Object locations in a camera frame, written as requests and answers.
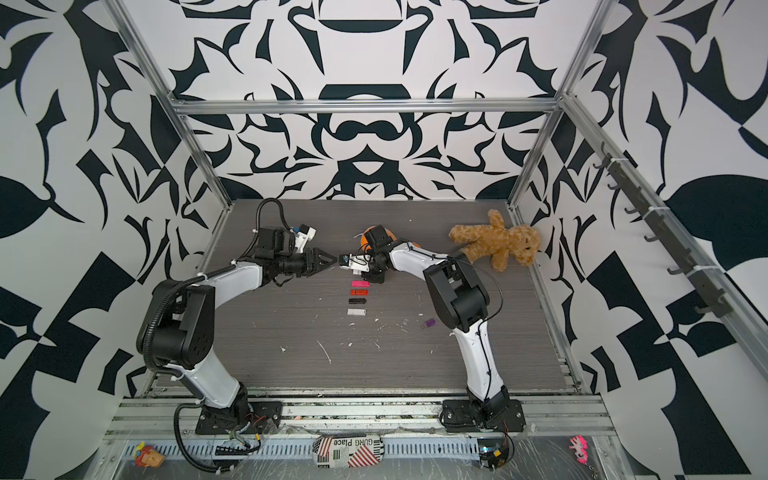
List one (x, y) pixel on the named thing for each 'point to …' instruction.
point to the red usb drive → (355, 292)
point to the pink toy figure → (580, 447)
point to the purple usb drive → (430, 322)
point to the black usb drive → (357, 301)
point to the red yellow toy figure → (147, 456)
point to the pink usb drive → (360, 283)
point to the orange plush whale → (364, 242)
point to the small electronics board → (492, 452)
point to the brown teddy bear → (497, 241)
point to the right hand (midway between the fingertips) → (364, 263)
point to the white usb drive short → (355, 311)
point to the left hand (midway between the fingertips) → (331, 258)
